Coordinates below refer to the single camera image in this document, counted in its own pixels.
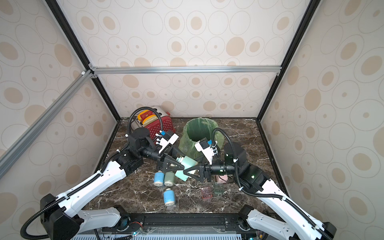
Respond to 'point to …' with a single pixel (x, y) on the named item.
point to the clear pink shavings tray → (206, 192)
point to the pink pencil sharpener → (225, 177)
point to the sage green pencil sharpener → (169, 178)
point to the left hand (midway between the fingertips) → (184, 168)
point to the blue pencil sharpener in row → (159, 178)
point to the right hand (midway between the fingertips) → (187, 174)
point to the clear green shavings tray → (218, 189)
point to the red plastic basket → (154, 128)
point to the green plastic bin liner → (195, 129)
